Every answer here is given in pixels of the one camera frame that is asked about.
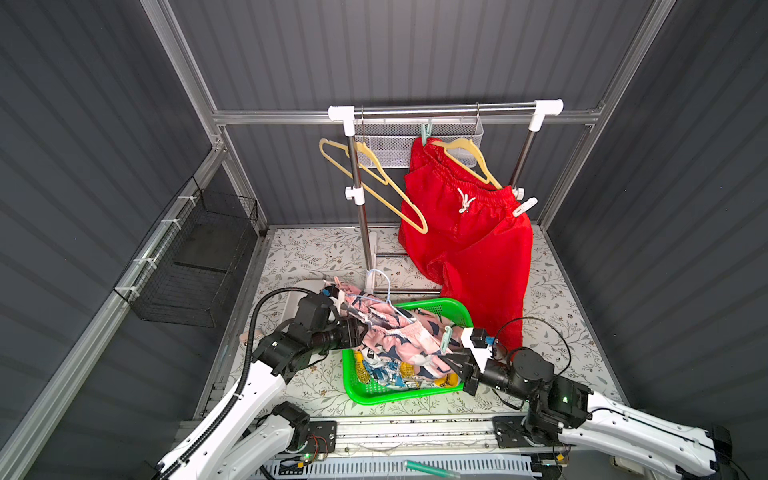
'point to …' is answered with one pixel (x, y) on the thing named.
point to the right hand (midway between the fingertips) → (445, 354)
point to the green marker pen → (431, 469)
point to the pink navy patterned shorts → (422, 341)
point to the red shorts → (458, 219)
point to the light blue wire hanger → (388, 301)
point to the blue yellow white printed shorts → (372, 365)
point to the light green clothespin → (446, 338)
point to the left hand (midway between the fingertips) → (361, 333)
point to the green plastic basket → (360, 391)
